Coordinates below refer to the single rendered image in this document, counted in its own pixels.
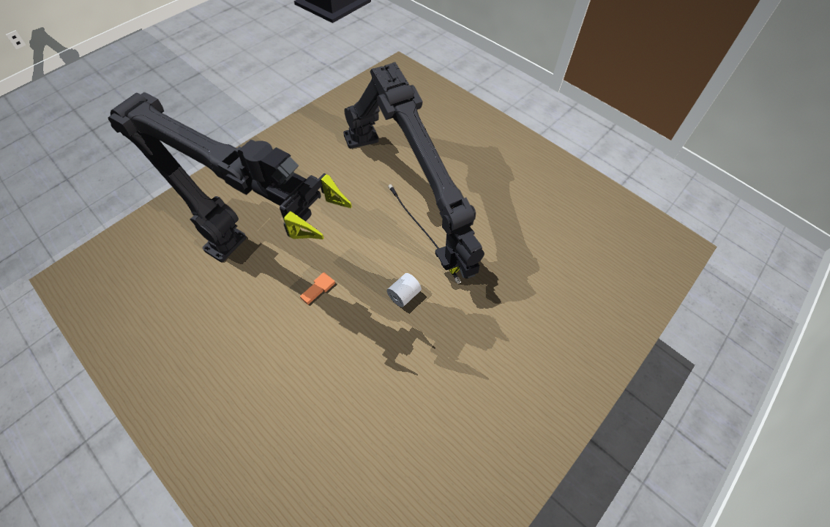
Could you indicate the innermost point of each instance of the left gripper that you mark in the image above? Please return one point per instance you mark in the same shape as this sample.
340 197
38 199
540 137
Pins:
440 253

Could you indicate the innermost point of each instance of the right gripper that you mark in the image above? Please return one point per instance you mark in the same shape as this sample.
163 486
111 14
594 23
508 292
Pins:
302 198

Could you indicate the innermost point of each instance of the orange stepped block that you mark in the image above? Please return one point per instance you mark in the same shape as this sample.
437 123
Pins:
322 283

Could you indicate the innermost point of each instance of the white cylinder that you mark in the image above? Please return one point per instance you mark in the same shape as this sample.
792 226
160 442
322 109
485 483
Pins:
404 290

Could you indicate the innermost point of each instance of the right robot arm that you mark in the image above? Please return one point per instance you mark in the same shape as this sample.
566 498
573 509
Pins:
269 172

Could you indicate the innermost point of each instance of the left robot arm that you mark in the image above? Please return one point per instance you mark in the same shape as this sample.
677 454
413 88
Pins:
391 92

